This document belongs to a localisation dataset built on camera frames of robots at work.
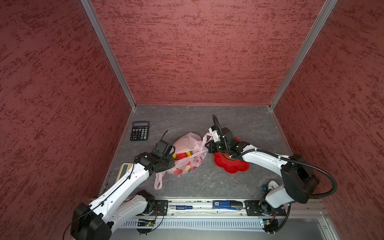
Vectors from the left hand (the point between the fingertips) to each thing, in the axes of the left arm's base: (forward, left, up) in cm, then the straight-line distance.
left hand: (170, 166), depth 79 cm
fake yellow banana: (+10, -9, -5) cm, 14 cm away
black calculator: (+28, +26, -8) cm, 39 cm away
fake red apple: (+8, -5, -4) cm, 10 cm away
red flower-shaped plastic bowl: (+4, -35, -8) cm, 36 cm away
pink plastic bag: (+12, -10, -5) cm, 16 cm away
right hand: (+11, -19, +1) cm, 22 cm away
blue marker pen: (-18, -6, -8) cm, 21 cm away
